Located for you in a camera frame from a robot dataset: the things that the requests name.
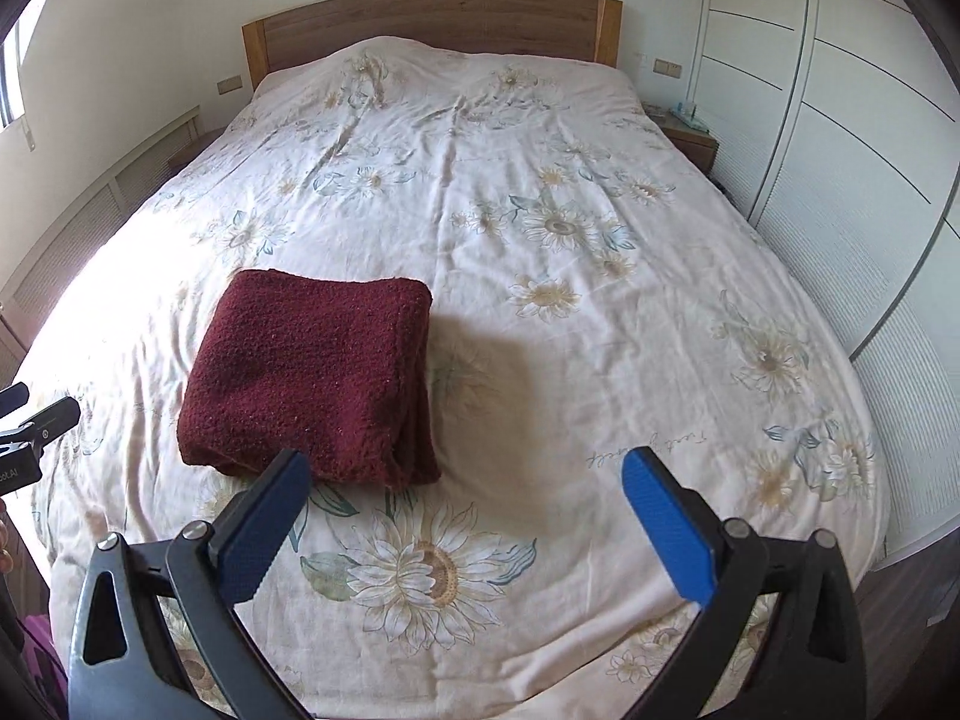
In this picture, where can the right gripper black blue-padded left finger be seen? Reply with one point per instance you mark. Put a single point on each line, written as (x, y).
(123, 663)

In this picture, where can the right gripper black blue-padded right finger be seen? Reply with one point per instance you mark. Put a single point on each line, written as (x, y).
(811, 662)

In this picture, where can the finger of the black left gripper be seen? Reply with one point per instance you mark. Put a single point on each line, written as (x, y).
(13, 397)
(37, 432)

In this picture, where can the dark red knit sweater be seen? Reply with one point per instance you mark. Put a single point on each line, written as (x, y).
(336, 370)

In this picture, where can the person's left hand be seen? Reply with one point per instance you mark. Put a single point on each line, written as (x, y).
(6, 559)

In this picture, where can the white radiator cover cabinet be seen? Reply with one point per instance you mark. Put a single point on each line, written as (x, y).
(35, 286)

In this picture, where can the cream floral bed cover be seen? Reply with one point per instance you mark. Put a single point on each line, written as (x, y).
(592, 292)

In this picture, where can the wooden nightstand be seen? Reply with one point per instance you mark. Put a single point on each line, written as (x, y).
(700, 148)

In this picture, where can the items on nightstand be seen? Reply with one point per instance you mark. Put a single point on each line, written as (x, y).
(686, 116)

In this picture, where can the white sliding wardrobe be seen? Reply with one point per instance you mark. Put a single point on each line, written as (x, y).
(837, 126)

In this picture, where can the wooden headboard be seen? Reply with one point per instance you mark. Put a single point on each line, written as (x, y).
(586, 30)

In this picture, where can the beige wall switch plate left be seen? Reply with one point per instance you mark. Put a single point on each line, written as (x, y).
(228, 85)

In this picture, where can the beige wall switch plate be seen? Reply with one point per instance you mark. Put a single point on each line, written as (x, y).
(666, 68)
(228, 85)

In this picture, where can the beige wall switch plate right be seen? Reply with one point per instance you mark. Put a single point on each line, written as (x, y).
(666, 68)

